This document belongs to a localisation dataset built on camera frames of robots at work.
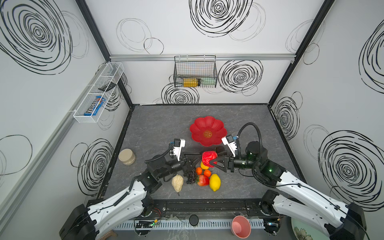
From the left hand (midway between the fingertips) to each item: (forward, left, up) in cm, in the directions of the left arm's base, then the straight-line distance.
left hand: (201, 158), depth 66 cm
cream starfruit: (-5, +12, -18) cm, 22 cm away
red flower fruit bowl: (+31, -5, -24) cm, 40 cm away
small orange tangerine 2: (+1, -4, -21) cm, 22 cm away
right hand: (-1, -4, +1) cm, 5 cm away
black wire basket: (+59, +5, +5) cm, 60 cm away
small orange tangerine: (+2, +1, -20) cm, 21 cm away
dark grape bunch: (0, +5, -20) cm, 20 cm away
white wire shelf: (+51, +57, +8) cm, 77 cm away
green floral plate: (-23, -48, -23) cm, 58 cm away
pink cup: (-23, -20, -24) cm, 38 cm away
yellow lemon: (-4, -8, -20) cm, 22 cm away
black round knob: (-22, +3, -14) cm, 26 cm away
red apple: (0, -3, +3) cm, 5 cm away
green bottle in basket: (+44, -4, +9) cm, 45 cm away
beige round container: (+7, +42, -17) cm, 46 cm away
